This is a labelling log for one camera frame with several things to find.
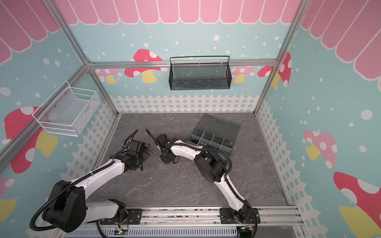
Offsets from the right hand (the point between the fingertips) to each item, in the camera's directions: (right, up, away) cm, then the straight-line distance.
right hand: (167, 158), depth 95 cm
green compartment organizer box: (+33, +17, +15) cm, 40 cm away
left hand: (-12, +2, -6) cm, 14 cm away
